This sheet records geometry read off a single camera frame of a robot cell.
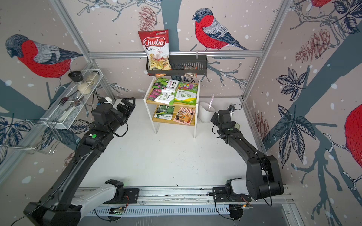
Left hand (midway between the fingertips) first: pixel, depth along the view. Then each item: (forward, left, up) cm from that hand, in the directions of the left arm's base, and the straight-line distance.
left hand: (135, 99), depth 70 cm
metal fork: (+1, +37, -1) cm, 37 cm away
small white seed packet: (+16, -18, -4) cm, 25 cm away
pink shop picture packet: (+6, -25, -21) cm, 33 cm away
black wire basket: (+46, -23, -10) cm, 53 cm away
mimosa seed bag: (+17, -10, -4) cm, 21 cm away
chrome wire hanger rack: (-20, +40, -1) cm, 45 cm away
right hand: (+6, -49, -22) cm, 54 cm away
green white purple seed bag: (+6, -13, -3) cm, 15 cm away
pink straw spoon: (+21, -45, -24) cm, 55 cm away
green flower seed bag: (+8, -26, -3) cm, 28 cm away
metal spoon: (-1, +31, -2) cm, 31 cm away
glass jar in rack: (+21, +32, -3) cm, 38 cm away
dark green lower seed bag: (+8, -12, -21) cm, 25 cm away
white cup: (+9, -39, -25) cm, 48 cm away
